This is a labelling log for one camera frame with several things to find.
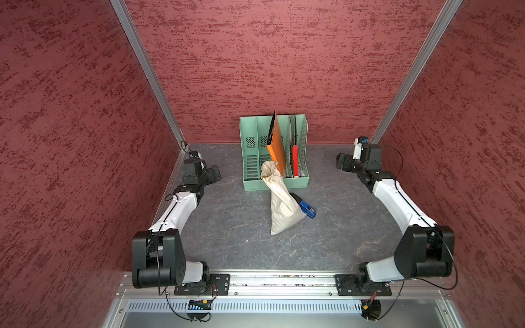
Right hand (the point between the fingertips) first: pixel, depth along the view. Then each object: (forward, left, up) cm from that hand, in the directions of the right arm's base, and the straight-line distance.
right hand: (344, 161), depth 88 cm
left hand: (-2, +61, -4) cm, 61 cm away
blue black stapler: (-15, +16, -15) cm, 27 cm away
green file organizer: (+20, +40, 0) cm, 45 cm away
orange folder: (+5, +30, +7) cm, 31 cm away
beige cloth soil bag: (-20, +27, -6) cm, 34 cm away
